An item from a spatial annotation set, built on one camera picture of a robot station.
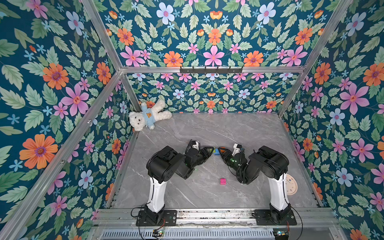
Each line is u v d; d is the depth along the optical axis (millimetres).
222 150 913
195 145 897
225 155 865
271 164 539
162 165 531
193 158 761
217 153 926
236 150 904
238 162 750
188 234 766
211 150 907
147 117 1071
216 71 930
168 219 735
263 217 722
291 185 821
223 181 841
